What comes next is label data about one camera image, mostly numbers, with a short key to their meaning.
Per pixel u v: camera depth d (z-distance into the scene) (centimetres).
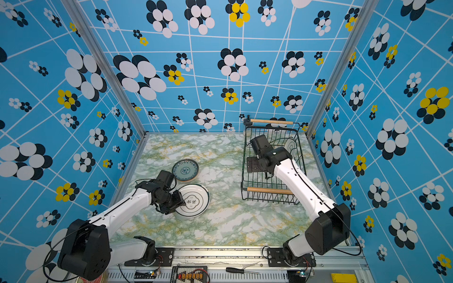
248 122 113
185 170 99
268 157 54
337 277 68
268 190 73
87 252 40
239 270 70
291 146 101
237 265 73
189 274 68
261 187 94
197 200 88
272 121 101
